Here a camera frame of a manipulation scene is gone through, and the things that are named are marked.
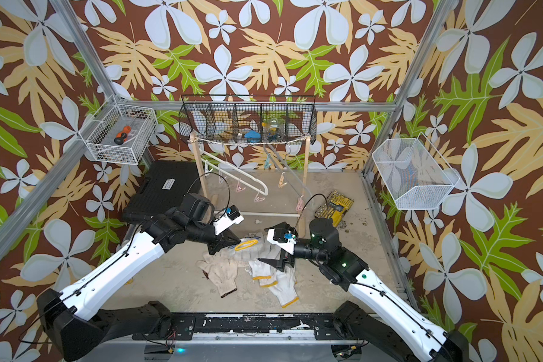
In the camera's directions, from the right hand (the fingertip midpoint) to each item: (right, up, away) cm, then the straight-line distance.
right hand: (264, 241), depth 66 cm
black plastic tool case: (-49, +17, +38) cm, 64 cm away
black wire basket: (-7, +47, +31) cm, 57 cm away
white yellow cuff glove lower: (+7, -21, +15) cm, 27 cm away
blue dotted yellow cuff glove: (-5, -2, 0) cm, 5 cm away
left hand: (-8, 0, +6) cm, 10 cm away
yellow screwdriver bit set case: (+32, +9, +36) cm, 49 cm away
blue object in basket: (-6, +38, +28) cm, 48 cm away
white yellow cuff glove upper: (-2, -15, +18) cm, 24 cm away
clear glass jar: (+3, +41, +30) cm, 51 cm away
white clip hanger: (-7, +19, +9) cm, 22 cm away
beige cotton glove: (-17, -15, +20) cm, 30 cm away
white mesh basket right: (+56, +22, +16) cm, 62 cm away
